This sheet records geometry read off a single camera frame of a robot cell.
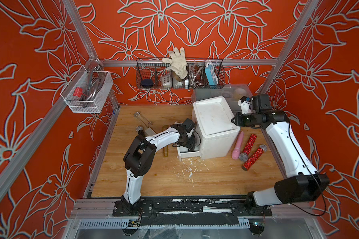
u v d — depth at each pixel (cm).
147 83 98
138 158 51
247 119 64
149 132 101
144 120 111
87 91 76
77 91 71
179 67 90
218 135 73
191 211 73
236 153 89
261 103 57
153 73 101
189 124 75
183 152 87
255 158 87
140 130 101
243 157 88
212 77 88
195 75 83
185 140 79
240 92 104
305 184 39
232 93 104
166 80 94
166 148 94
